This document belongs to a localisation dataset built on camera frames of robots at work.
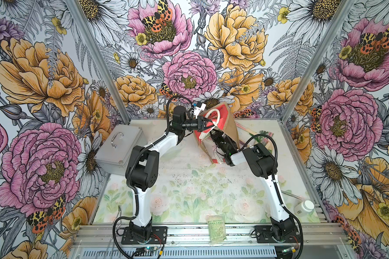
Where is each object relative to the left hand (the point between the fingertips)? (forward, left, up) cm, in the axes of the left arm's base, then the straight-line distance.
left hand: (216, 126), depth 82 cm
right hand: (+13, +2, -18) cm, 22 cm away
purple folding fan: (+21, -26, -26) cm, 42 cm away
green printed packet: (-41, +1, -23) cm, 47 cm away
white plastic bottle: (-35, -39, -18) cm, 55 cm away
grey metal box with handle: (-2, +52, -10) cm, 53 cm away
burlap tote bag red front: (+2, -4, +2) cm, 5 cm away
